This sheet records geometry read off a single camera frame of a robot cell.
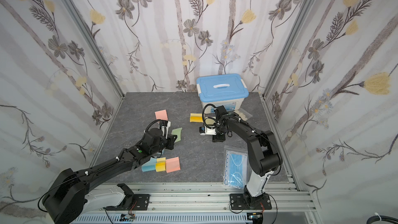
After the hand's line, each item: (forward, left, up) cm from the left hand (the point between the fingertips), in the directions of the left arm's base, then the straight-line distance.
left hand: (178, 135), depth 83 cm
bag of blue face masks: (-11, -32, -12) cm, 36 cm away
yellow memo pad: (+23, -9, -16) cm, 30 cm away
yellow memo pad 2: (-12, +10, -10) cm, 19 cm away
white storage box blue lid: (+32, -32, +3) cm, 46 cm away
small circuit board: (-35, +22, -12) cm, 44 cm away
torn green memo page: (+1, 0, +1) cm, 2 cm away
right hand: (+6, -23, -6) cm, 25 cm away
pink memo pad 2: (-11, +4, -13) cm, 18 cm away
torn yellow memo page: (+5, -17, +6) cm, 19 cm away
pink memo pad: (+24, +15, -13) cm, 31 cm away
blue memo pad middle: (-12, +7, +3) cm, 14 cm away
